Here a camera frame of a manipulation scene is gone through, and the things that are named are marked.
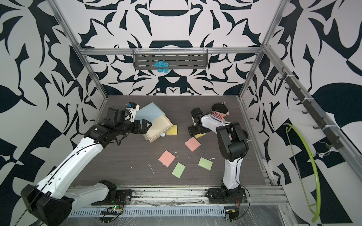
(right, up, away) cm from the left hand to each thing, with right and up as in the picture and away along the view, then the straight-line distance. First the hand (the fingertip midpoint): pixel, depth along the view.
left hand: (143, 120), depth 76 cm
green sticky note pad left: (+18, -30, +8) cm, 36 cm away
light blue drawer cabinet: (0, +4, +14) cm, 15 cm away
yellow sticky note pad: (+15, -9, +20) cm, 27 cm away
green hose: (+68, -23, -25) cm, 76 cm away
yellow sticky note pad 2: (+32, -11, +17) cm, 38 cm away
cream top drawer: (+6, -5, +13) cm, 15 cm away
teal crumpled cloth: (+8, +33, +16) cm, 38 cm away
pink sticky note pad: (+27, -17, +17) cm, 36 cm away
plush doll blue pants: (+48, +5, +29) cm, 57 cm away
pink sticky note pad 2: (+11, -24, +12) cm, 29 cm away
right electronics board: (+45, -47, -4) cm, 66 cm away
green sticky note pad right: (+34, -27, +10) cm, 45 cm away
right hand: (+32, -8, +24) cm, 41 cm away
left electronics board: (-17, -47, -3) cm, 50 cm away
